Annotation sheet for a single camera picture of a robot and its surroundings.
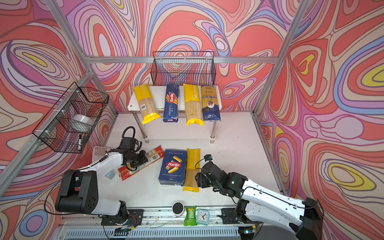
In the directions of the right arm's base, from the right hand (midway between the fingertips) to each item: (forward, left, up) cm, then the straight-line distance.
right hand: (202, 180), depth 76 cm
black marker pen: (+14, +60, +17) cm, 64 cm away
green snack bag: (-16, +7, -9) cm, 19 cm away
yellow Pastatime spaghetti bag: (+11, +5, -7) cm, 14 cm away
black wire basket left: (+16, +67, +26) cm, 73 cm away
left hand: (+17, +31, -5) cm, 36 cm away
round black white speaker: (-12, +13, -5) cm, 18 cm away
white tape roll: (+20, +57, +24) cm, 65 cm away
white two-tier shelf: (+35, +27, 0) cm, 44 cm away
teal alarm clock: (-15, 0, -7) cm, 17 cm away
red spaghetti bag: (+19, +30, -6) cm, 36 cm away
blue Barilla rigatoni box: (+9, +16, -3) cm, 18 cm away
